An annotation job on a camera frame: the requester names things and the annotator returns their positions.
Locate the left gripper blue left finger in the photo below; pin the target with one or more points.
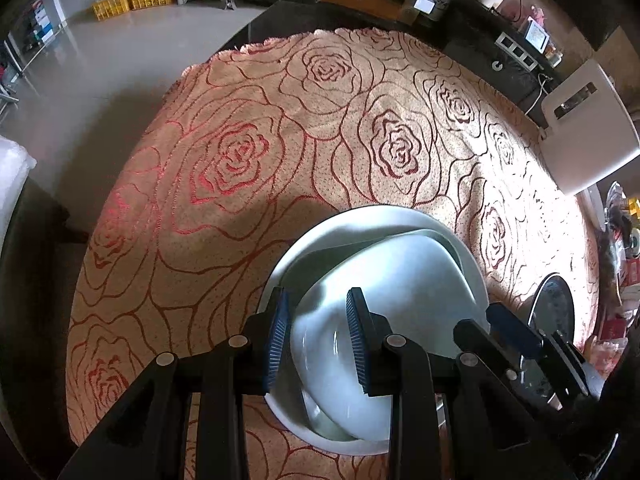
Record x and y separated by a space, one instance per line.
267 333

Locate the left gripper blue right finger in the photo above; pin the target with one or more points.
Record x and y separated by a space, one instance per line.
368 332

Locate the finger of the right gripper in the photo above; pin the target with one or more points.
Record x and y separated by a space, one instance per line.
473 339
514 331

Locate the blue patterned ceramic bowl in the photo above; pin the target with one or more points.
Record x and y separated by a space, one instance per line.
550 309

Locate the green square plate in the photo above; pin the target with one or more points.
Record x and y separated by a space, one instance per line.
310 269

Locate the white oval dish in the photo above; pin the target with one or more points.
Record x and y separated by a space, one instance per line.
395 309

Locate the large white round plate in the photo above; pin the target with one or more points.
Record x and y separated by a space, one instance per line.
412 269

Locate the tray of assorted clutter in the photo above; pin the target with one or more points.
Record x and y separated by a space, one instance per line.
620 271

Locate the small white plate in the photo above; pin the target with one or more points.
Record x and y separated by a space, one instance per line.
592 206

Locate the rose patterned tablecloth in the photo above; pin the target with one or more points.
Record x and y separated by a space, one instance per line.
249 152

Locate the white cushioned chair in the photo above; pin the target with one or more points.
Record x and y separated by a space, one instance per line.
15 165

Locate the black sideboard cabinet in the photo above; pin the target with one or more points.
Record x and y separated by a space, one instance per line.
477 38

